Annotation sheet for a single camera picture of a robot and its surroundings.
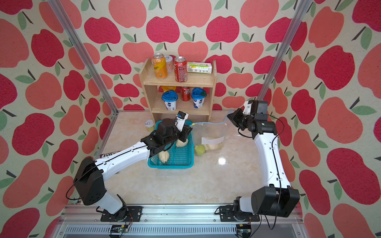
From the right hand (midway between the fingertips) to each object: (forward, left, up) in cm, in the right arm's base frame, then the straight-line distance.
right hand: (229, 118), depth 75 cm
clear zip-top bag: (-3, +8, -15) cm, 17 cm away
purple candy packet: (-14, +74, -27) cm, 80 cm away
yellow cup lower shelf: (+22, +38, +1) cm, 44 cm away
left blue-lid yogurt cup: (+14, +34, -1) cm, 37 cm away
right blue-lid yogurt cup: (+18, +17, 0) cm, 25 cm away
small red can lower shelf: (+21, +25, -2) cm, 33 cm away
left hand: (-5, +19, -5) cm, 20 cm away
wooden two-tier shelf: (+14, +44, +3) cm, 47 cm away
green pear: (-5, +14, -26) cm, 30 cm away
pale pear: (-13, +36, -24) cm, 45 cm away
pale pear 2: (-5, +5, -22) cm, 23 cm away
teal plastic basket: (-9, +26, -31) cm, 42 cm away
